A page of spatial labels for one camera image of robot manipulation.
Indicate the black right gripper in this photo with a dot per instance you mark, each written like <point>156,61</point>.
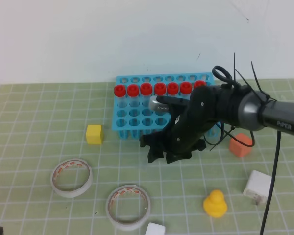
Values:
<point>190,120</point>

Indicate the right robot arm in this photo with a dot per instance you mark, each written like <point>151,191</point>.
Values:
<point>252,110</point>

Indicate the blue test tube rack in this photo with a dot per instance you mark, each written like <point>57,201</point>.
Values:
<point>132,122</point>

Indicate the red capped tube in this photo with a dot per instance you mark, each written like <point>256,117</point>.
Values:
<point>120,94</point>
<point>186,89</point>
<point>146,93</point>
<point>173,89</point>
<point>199,83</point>
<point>133,92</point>
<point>160,89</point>

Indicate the right tape roll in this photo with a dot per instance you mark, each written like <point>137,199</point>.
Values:
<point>137,223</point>

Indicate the tape roll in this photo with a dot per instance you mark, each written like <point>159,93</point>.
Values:
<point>137,223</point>
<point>64,165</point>

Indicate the yellow cube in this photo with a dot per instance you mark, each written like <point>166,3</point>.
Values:
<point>94,134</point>

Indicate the orange cube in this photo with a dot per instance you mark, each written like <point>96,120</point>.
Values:
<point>239,149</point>

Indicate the yellow rubber duck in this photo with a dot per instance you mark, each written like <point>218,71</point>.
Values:
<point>215,204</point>

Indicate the white foam cube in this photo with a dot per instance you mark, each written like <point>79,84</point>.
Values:
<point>155,229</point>

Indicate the left tape roll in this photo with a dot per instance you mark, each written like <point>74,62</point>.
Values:
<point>64,165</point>

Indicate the white charger block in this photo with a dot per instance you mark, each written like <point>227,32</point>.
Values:
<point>258,187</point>

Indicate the green grid cutting mat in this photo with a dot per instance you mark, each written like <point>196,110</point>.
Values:
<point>42,125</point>

